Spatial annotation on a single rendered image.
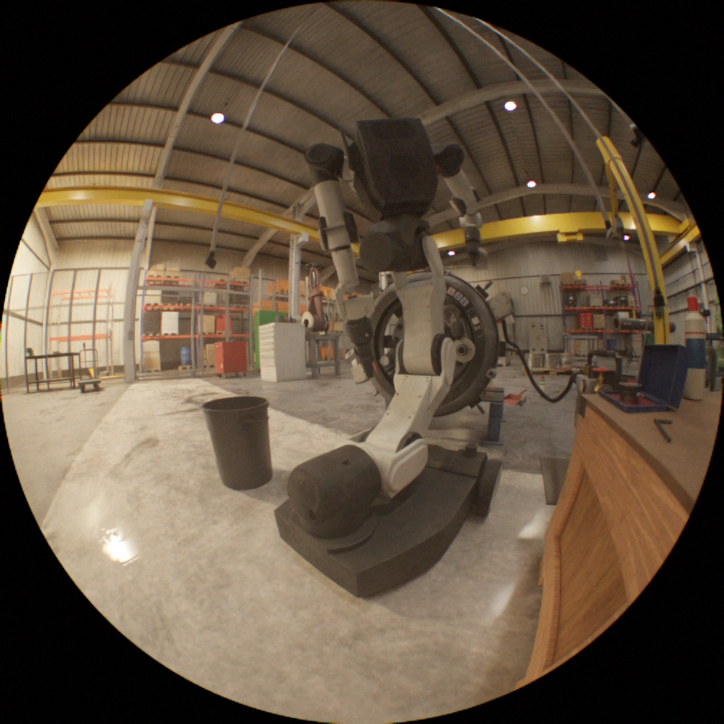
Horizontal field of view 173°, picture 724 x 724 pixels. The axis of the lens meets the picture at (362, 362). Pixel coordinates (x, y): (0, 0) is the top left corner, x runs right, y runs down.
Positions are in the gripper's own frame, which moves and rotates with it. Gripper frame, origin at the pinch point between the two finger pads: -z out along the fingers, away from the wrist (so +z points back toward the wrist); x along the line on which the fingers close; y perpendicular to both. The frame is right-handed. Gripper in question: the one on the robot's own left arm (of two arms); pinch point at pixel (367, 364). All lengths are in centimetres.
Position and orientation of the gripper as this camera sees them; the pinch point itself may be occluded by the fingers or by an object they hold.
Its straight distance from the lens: 93.0
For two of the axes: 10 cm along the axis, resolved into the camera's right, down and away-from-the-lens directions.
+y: -9.7, 2.2, 0.1
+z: -2.0, -8.7, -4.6
